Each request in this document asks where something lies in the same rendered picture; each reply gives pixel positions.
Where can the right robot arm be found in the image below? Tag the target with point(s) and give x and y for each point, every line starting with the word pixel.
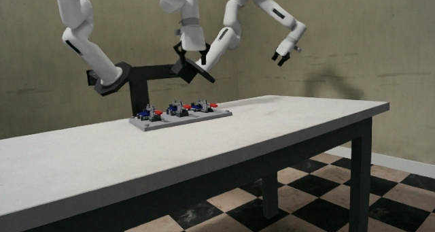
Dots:
pixel 77 16

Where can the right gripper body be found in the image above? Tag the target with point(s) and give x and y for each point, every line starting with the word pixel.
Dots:
pixel 192 38

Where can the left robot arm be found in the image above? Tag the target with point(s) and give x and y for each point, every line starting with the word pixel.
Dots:
pixel 229 37

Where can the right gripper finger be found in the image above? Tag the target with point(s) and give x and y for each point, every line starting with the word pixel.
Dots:
pixel 204 53
pixel 180 53

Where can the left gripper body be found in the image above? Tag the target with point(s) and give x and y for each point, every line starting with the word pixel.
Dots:
pixel 285 47

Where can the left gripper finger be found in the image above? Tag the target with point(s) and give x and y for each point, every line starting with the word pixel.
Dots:
pixel 284 59
pixel 275 56

